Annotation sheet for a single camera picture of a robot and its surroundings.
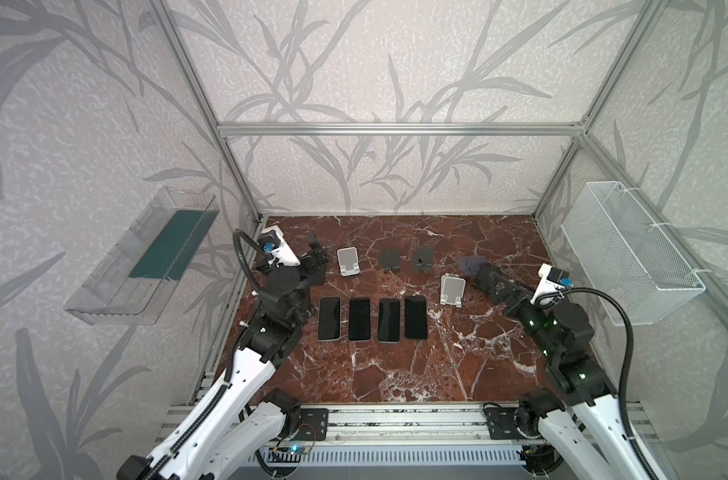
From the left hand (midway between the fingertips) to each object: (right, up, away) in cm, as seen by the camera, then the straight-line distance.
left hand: (302, 227), depth 68 cm
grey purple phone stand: (+49, -12, +35) cm, 61 cm away
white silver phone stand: (+41, -19, +27) cm, 52 cm away
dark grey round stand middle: (+21, -10, +40) cm, 47 cm away
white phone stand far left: (+7, -10, +33) cm, 36 cm away
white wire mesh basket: (+72, -6, -3) cm, 72 cm away
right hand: (+48, -10, +4) cm, 49 cm away
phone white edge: (+2, -27, +23) cm, 36 cm away
